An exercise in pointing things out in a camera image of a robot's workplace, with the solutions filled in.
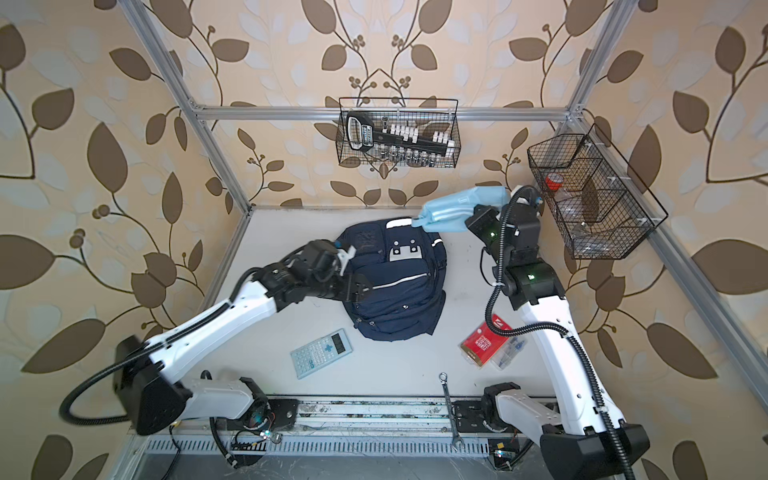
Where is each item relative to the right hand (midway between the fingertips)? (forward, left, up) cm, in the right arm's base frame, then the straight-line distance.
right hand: (474, 207), depth 69 cm
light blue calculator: (-21, +41, -35) cm, 57 cm away
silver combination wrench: (-27, +7, -38) cm, 47 cm away
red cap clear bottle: (+13, -26, -4) cm, 29 cm away
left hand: (-9, +28, -17) cm, 34 cm away
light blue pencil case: (+1, +5, -3) cm, 6 cm away
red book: (-18, -6, -38) cm, 42 cm away
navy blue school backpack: (+1, +15, -28) cm, 32 cm away
